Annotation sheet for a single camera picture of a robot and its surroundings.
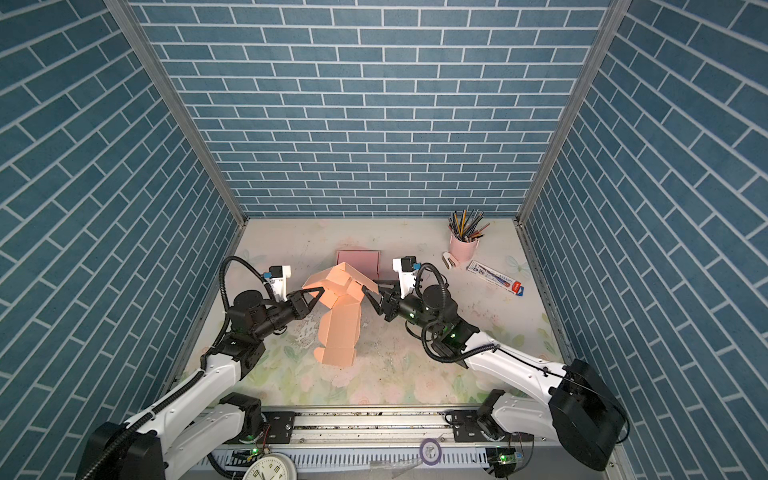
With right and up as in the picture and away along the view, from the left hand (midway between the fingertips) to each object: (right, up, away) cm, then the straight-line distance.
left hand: (324, 292), depth 78 cm
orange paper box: (+4, -9, -1) cm, 10 cm away
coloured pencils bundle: (+43, +19, +27) cm, 54 cm away
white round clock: (-9, -37, -12) cm, 40 cm away
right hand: (+12, +3, -7) cm, 14 cm away
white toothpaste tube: (+53, +1, +24) cm, 58 cm away
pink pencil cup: (+43, +10, +26) cm, 51 cm away
